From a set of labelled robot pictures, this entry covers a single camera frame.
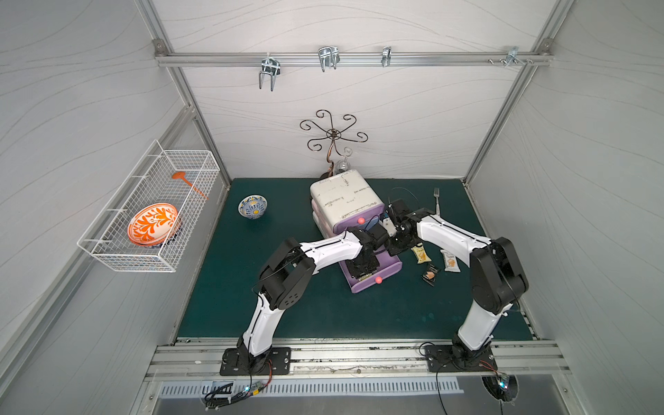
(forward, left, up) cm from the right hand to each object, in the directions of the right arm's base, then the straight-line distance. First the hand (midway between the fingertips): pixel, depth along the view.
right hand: (391, 246), depth 92 cm
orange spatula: (+6, +68, +28) cm, 74 cm away
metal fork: (+32, -24, -6) cm, 40 cm away
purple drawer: (+5, +6, +14) cm, 16 cm away
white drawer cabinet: (+6, +18, +17) cm, 26 cm away
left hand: (-10, +7, -3) cm, 12 cm away
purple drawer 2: (-10, +2, +3) cm, 11 cm away
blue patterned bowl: (+19, +58, -3) cm, 61 cm away
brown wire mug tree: (+30, +22, +26) cm, 45 cm away
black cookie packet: (-8, -14, -5) cm, 17 cm away
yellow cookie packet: (0, -11, -5) cm, 12 cm away
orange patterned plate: (-14, +65, +29) cm, 73 cm away
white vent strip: (-42, +23, -5) cm, 48 cm away
